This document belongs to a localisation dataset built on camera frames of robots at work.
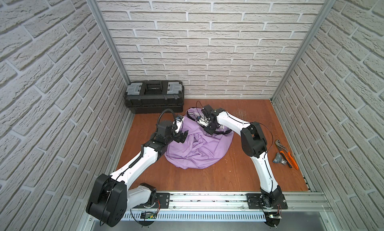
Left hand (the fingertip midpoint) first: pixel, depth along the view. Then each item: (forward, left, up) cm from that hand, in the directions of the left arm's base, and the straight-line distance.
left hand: (182, 125), depth 84 cm
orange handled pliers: (-12, -64, -15) cm, 67 cm away
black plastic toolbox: (+23, +21, 0) cm, 31 cm away
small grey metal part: (-15, -57, -13) cm, 61 cm away
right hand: (+8, -20, -15) cm, 26 cm away
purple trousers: (-8, -11, -14) cm, 20 cm away
